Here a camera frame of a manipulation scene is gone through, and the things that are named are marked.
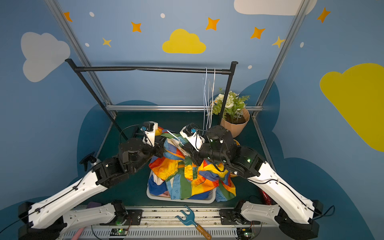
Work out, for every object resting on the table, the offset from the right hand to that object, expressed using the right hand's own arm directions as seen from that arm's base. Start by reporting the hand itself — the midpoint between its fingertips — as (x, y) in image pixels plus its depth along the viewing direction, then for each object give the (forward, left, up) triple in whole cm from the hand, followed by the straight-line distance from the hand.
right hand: (187, 144), depth 59 cm
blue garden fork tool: (-22, -2, -36) cm, 42 cm away
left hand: (+5, +9, -1) cm, 10 cm away
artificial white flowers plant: (+37, -25, -9) cm, 45 cm away
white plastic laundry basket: (-14, +18, -27) cm, 35 cm away
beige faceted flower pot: (+30, -28, -21) cm, 46 cm away
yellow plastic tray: (+1, -25, -30) cm, 39 cm away
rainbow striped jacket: (-4, +6, -22) cm, 23 cm away
